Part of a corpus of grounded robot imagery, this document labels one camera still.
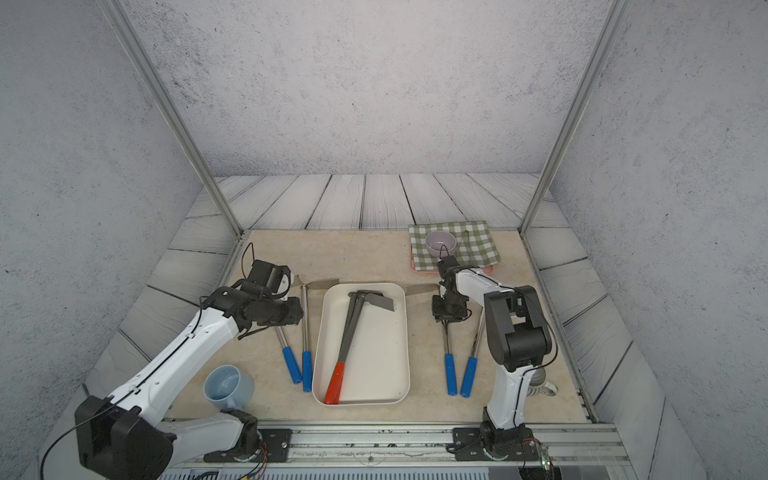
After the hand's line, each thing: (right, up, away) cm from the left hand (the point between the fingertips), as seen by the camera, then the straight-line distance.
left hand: (303, 313), depth 80 cm
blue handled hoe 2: (+45, -19, +2) cm, 48 cm away
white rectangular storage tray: (+19, -16, +5) cm, 26 cm away
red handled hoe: (+12, 0, +16) cm, 20 cm away
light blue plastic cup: (-20, -20, +1) cm, 28 cm away
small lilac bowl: (+40, +21, +36) cm, 58 cm away
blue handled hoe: (+40, -15, +6) cm, 43 cm away
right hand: (+40, -4, +15) cm, 42 cm away
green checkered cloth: (+55, +18, +35) cm, 68 cm away
